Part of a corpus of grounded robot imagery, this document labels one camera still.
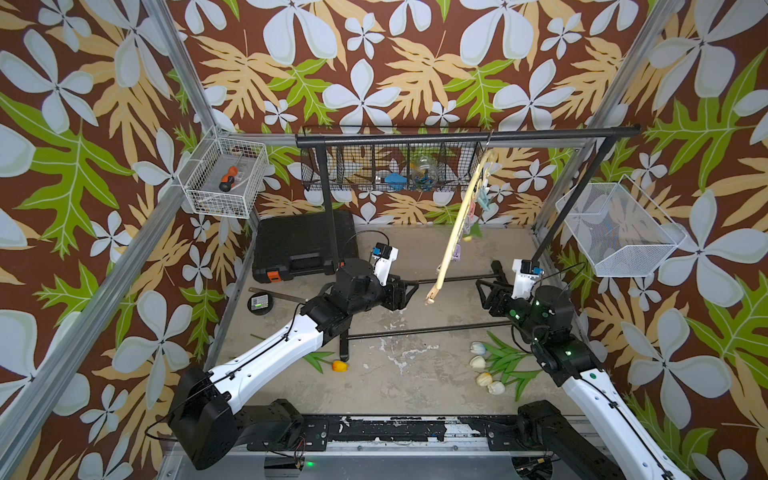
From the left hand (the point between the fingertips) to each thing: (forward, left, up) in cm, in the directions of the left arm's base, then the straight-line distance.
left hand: (411, 278), depth 73 cm
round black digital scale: (+6, +47, -24) cm, 53 cm away
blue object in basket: (+36, +3, +2) cm, 37 cm away
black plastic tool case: (+30, +41, -23) cm, 56 cm away
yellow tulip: (+20, -21, -4) cm, 29 cm away
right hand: (0, -18, -1) cm, 18 cm away
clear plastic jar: (+40, -7, +2) cm, 41 cm away
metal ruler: (+12, +44, -27) cm, 53 cm away
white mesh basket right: (+16, -59, +1) cm, 61 cm away
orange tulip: (-11, +26, -25) cm, 38 cm away
